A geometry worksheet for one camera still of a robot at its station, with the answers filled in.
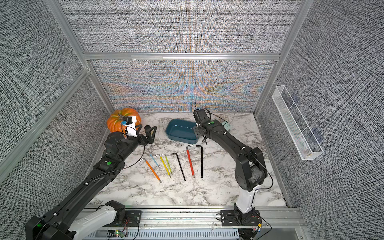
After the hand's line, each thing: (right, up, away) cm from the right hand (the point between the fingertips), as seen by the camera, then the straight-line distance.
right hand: (201, 123), depth 89 cm
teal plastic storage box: (-13, -5, +23) cm, 27 cm away
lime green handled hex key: (-21, -24, +4) cm, 32 cm away
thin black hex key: (-13, -26, +3) cm, 29 cm away
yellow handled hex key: (-23, -26, +4) cm, 35 cm away
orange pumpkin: (-57, +3, +11) cm, 58 cm away
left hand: (-25, -1, -17) cm, 30 cm away
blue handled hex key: (-29, -23, +5) cm, 38 cm away
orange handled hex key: (-30, -27, +2) cm, 41 cm away
